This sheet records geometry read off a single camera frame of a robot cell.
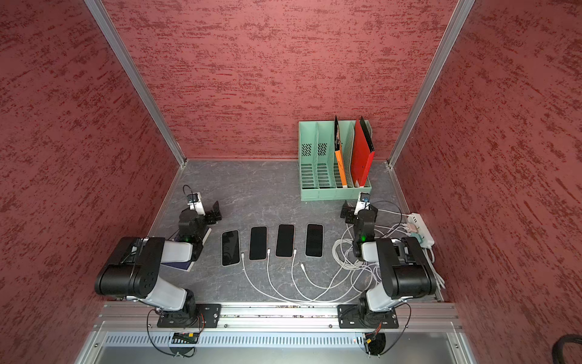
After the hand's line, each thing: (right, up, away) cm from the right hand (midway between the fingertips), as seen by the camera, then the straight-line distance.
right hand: (355, 204), depth 94 cm
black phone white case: (-18, -15, -2) cm, 23 cm away
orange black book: (-9, +21, -11) cm, 25 cm away
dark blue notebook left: (-68, -22, -11) cm, 72 cm away
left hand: (-63, -1, 0) cm, 63 cm away
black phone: (-30, -15, -2) cm, 34 cm away
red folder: (+1, +19, -6) cm, 20 cm away
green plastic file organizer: (-13, +12, +19) cm, 26 cm away
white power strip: (+28, -10, -1) cm, 30 cm away
